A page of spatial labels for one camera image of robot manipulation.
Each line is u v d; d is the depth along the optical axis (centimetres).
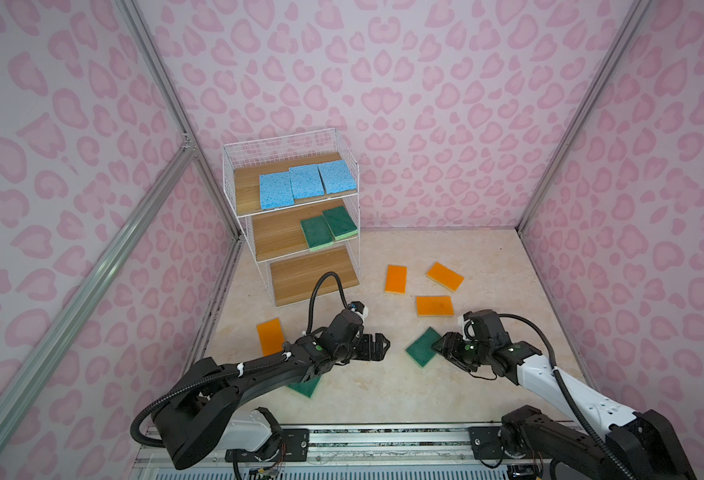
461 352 74
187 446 40
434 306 98
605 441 41
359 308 77
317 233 84
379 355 74
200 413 42
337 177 75
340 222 86
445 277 107
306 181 74
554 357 58
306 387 81
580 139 91
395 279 105
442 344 78
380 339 75
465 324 76
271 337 90
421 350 88
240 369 46
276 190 71
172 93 82
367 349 73
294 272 109
